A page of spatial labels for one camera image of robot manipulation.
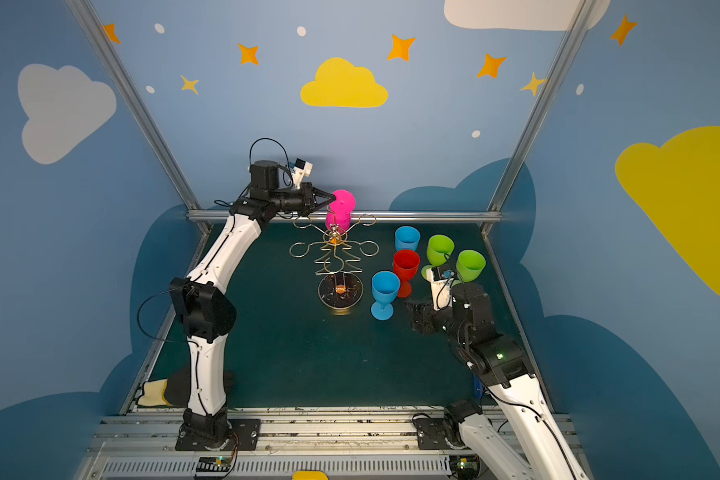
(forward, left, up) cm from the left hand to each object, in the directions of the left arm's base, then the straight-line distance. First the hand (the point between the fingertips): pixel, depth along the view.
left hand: (334, 195), depth 82 cm
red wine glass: (-9, -22, -20) cm, 31 cm away
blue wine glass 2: (+4, -23, -21) cm, 32 cm away
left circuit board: (-59, +28, -38) cm, 76 cm away
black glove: (-43, +42, -33) cm, 68 cm away
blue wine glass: (-15, -15, -23) cm, 31 cm away
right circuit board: (-59, -35, -38) cm, 78 cm away
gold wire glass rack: (-9, -1, -33) cm, 34 cm away
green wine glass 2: (-9, -42, -20) cm, 47 cm away
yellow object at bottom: (-61, +3, -34) cm, 70 cm away
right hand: (-27, -23, -9) cm, 37 cm away
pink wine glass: (-3, -2, -3) cm, 5 cm away
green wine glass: (-2, -33, -20) cm, 39 cm away
